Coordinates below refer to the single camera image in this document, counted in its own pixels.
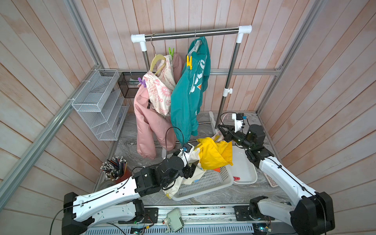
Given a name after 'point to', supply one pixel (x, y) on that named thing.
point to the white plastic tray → (243, 168)
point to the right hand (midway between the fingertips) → (218, 125)
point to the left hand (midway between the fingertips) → (191, 160)
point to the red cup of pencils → (116, 169)
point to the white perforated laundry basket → (210, 181)
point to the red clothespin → (236, 178)
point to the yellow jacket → (214, 154)
